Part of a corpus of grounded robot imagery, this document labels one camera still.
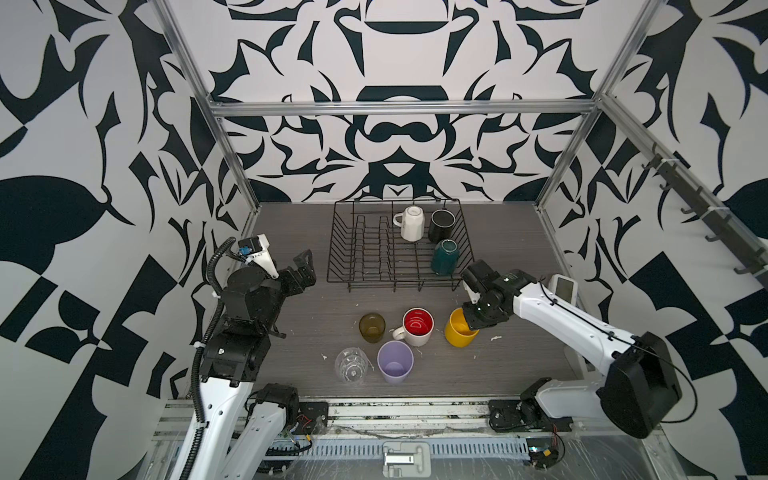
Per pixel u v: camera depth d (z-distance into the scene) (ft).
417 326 2.91
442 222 3.26
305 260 2.02
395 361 2.67
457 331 2.56
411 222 3.29
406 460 2.21
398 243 3.53
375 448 2.34
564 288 2.89
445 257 3.34
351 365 2.71
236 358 1.49
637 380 1.34
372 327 2.85
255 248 1.82
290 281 1.94
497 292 1.94
